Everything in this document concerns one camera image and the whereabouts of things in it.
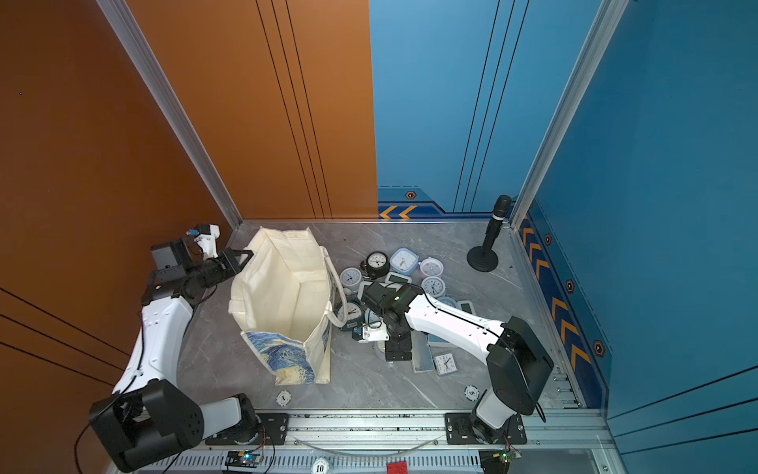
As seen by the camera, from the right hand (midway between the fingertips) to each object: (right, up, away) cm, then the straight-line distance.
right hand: (397, 335), depth 82 cm
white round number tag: (-17, -23, -19) cm, 34 cm away
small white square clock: (+14, -8, +1) cm, 16 cm away
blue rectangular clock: (+12, -3, +5) cm, 13 cm away
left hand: (-39, +24, -3) cm, 46 cm away
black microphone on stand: (+32, +21, +25) cm, 46 cm away
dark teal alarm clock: (-13, +5, +6) cm, 15 cm away
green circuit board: (-38, -27, -11) cm, 47 cm away
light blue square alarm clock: (+3, +20, +21) cm, 29 cm away
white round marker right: (+20, -14, -3) cm, 25 cm away
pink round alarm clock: (+13, +18, +20) cm, 30 cm away
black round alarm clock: (-7, +19, +20) cm, 28 cm away
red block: (0, -26, -15) cm, 30 cm away
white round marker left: (-31, -16, -3) cm, 35 cm away
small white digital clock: (-2, +15, +17) cm, 23 cm away
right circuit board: (+26, -24, -13) cm, 38 cm away
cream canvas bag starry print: (-36, +10, +14) cm, 40 cm away
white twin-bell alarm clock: (-15, +14, +15) cm, 26 cm away
